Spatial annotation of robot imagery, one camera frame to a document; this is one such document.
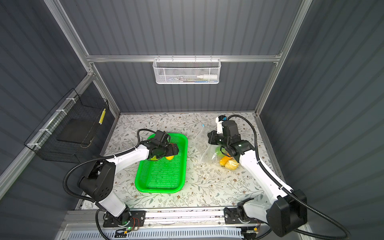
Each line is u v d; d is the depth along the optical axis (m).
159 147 0.71
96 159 0.49
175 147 0.84
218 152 0.86
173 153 0.82
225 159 0.89
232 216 0.74
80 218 0.75
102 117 0.83
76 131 0.69
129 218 0.71
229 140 0.59
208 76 0.87
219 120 0.71
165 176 0.87
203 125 1.13
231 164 0.87
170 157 0.90
